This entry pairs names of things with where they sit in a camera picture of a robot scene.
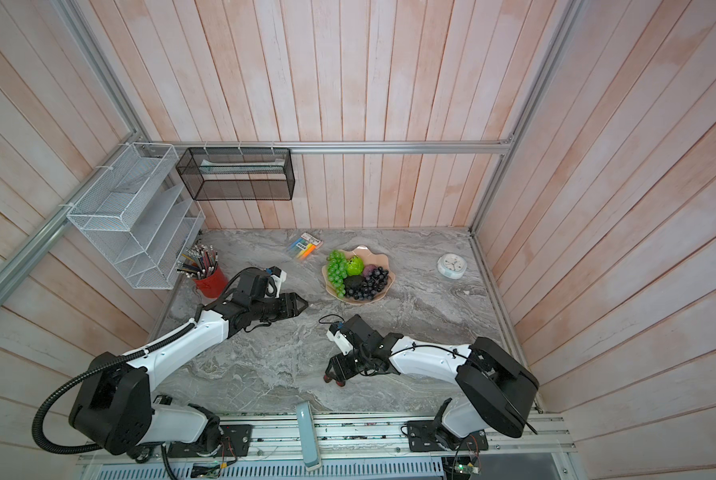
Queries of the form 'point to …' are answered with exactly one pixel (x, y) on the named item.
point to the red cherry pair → (339, 383)
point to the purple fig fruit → (368, 269)
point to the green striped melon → (355, 265)
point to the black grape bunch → (373, 284)
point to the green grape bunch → (337, 271)
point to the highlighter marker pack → (305, 246)
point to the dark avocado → (354, 281)
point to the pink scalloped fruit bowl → (368, 257)
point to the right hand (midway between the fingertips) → (333, 369)
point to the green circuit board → (466, 468)
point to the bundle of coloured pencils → (202, 261)
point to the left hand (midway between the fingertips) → (301, 311)
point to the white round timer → (452, 266)
